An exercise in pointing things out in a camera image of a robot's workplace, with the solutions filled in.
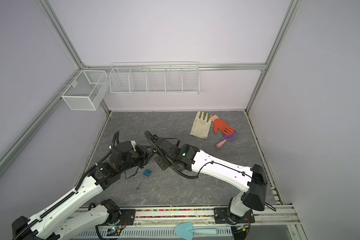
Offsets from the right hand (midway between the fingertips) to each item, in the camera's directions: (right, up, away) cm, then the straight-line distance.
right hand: (161, 156), depth 72 cm
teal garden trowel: (+12, -34, -2) cm, 36 cm away
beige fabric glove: (+23, +14, +39) cm, 48 cm away
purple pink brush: (+44, +6, +33) cm, 55 cm away
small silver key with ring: (-15, -20, +11) cm, 27 cm away
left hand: (-2, +3, 0) cm, 4 cm away
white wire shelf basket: (-9, +47, +27) cm, 55 cm away
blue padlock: (-11, -13, +16) cm, 23 cm away
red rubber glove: (+37, +16, +41) cm, 57 cm away
